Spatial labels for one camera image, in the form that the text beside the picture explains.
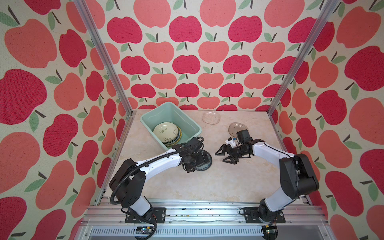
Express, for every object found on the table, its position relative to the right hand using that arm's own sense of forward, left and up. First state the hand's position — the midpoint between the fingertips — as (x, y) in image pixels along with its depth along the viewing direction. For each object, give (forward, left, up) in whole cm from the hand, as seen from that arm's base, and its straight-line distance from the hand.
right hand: (222, 156), depth 88 cm
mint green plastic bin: (+28, +34, +6) cm, 45 cm away
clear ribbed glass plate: (+39, +7, -8) cm, 40 cm away
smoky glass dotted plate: (+30, -11, -7) cm, 33 cm away
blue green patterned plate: (-4, +9, -7) cm, 12 cm away
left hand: (-8, +8, +2) cm, 12 cm away
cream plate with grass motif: (+17, +39, -3) cm, 43 cm away
